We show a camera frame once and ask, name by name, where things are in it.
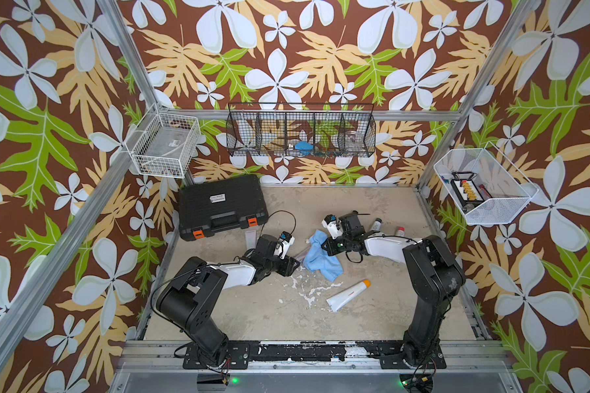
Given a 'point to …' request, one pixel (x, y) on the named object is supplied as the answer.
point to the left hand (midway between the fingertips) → (295, 257)
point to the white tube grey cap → (377, 225)
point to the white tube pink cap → (401, 231)
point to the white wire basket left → (164, 145)
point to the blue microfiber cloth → (316, 259)
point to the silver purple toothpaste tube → (301, 256)
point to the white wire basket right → (486, 188)
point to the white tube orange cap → (335, 302)
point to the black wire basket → (301, 129)
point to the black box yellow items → (465, 190)
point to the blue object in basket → (304, 147)
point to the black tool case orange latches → (207, 207)
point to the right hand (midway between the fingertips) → (321, 244)
